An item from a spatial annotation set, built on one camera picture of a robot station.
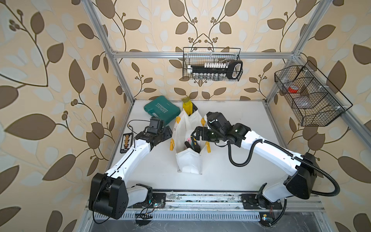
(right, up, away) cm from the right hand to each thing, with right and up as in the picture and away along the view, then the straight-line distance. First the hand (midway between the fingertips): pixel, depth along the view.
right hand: (197, 135), depth 76 cm
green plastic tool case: (-27, +17, +34) cm, 46 cm away
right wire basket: (+60, +18, -4) cm, 63 cm away
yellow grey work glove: (-6, +19, +39) cm, 44 cm away
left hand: (-18, +1, +8) cm, 20 cm away
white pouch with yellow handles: (-5, -13, -2) cm, 14 cm away
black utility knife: (-1, -9, +17) cm, 19 cm away
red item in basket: (+54, +26, +4) cm, 60 cm away
